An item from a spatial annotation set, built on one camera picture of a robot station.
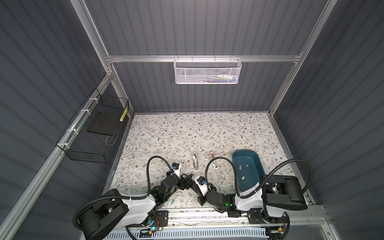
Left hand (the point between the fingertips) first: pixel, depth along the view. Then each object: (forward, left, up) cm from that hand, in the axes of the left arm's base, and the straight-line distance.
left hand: (185, 173), depth 86 cm
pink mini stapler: (+6, -18, -2) cm, 19 cm away
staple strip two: (+3, -34, -3) cm, 34 cm away
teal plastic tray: (+2, -39, -1) cm, 39 cm away
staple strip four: (-3, -34, -2) cm, 34 cm away
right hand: (-9, -5, +1) cm, 10 cm away
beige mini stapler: (+8, -6, -1) cm, 10 cm away
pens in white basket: (+48, -23, +32) cm, 62 cm away
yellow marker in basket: (+25, +33, +25) cm, 48 cm away
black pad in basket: (+19, +40, +25) cm, 51 cm away
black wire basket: (+12, +45, +24) cm, 52 cm away
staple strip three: (+4, -38, -2) cm, 38 cm away
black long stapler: (-12, -5, +12) cm, 17 cm away
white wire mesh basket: (+80, -21, +19) cm, 85 cm away
